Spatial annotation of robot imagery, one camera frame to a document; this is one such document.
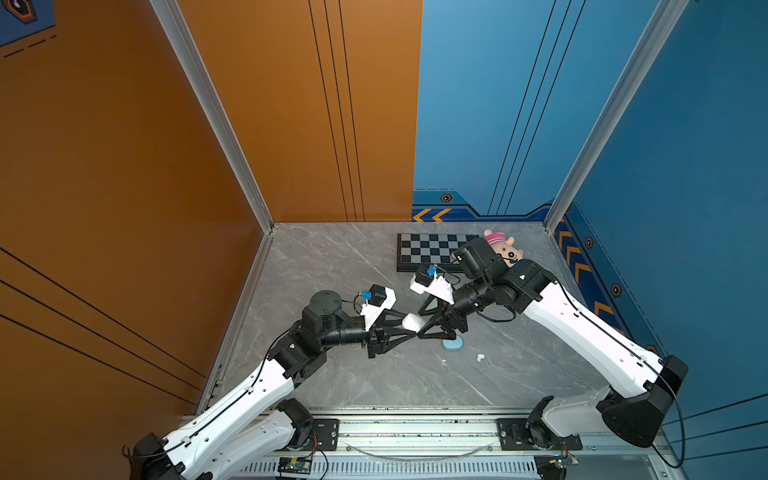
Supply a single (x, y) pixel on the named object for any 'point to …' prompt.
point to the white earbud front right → (480, 356)
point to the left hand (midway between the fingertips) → (411, 326)
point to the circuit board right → (562, 461)
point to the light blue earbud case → (455, 344)
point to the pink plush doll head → (503, 247)
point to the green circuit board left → (296, 465)
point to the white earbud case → (413, 321)
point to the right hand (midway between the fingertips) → (420, 320)
